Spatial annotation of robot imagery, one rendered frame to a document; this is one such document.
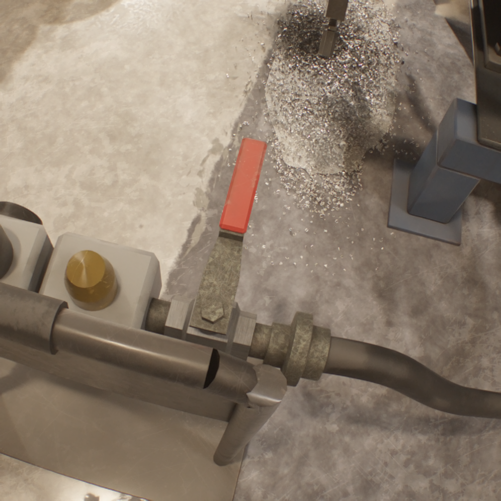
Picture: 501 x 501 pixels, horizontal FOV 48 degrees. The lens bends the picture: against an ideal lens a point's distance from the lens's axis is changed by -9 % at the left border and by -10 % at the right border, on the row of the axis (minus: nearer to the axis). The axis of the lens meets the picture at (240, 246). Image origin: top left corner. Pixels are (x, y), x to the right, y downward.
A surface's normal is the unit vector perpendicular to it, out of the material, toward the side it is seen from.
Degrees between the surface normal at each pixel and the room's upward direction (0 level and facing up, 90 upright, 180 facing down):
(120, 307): 0
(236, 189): 0
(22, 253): 0
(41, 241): 45
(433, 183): 90
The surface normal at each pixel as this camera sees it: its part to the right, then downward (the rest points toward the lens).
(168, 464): 0.07, -0.42
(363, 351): 0.15, -0.63
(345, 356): -0.11, -0.20
